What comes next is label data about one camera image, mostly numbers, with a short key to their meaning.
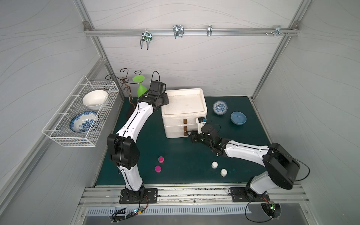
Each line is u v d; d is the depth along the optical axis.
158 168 0.81
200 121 0.75
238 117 1.07
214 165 0.82
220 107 1.11
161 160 0.84
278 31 0.77
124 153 0.48
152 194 0.74
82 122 0.65
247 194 0.66
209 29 0.72
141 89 0.90
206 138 0.68
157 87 0.65
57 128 0.57
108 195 0.75
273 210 0.71
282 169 0.44
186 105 0.84
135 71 0.92
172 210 0.70
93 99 0.73
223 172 0.80
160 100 0.70
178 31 0.76
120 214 0.70
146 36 0.78
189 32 0.78
